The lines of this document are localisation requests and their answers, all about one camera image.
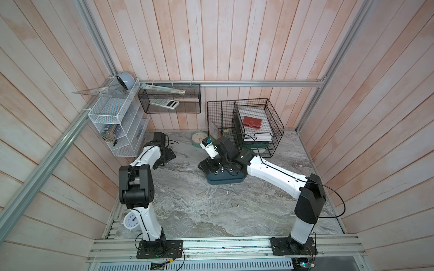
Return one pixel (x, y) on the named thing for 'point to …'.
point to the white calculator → (165, 103)
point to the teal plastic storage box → (224, 178)
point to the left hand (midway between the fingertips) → (166, 161)
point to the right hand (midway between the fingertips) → (204, 160)
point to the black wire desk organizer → (225, 119)
